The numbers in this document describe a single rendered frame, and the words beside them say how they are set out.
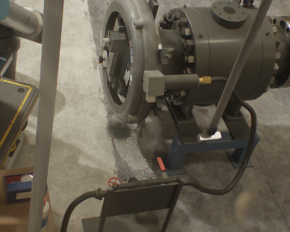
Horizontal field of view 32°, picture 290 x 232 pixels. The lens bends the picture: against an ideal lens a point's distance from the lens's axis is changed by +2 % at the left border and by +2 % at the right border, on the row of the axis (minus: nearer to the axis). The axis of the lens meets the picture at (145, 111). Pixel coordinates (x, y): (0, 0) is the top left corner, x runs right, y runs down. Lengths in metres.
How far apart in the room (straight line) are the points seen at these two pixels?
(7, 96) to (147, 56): 0.89
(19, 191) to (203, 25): 1.35
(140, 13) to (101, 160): 0.99
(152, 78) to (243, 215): 1.10
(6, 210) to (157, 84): 0.91
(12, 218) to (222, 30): 1.49
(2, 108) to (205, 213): 1.32
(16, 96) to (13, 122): 0.21
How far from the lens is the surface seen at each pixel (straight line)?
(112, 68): 3.00
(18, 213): 2.33
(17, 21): 2.32
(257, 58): 2.99
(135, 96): 2.67
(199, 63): 2.81
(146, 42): 2.60
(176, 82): 2.58
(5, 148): 2.77
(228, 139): 3.18
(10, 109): 2.96
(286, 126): 3.85
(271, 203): 3.31
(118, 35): 2.78
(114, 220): 2.91
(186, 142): 3.04
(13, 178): 2.44
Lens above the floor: 2.40
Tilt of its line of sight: 43 degrees down
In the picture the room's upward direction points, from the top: 15 degrees clockwise
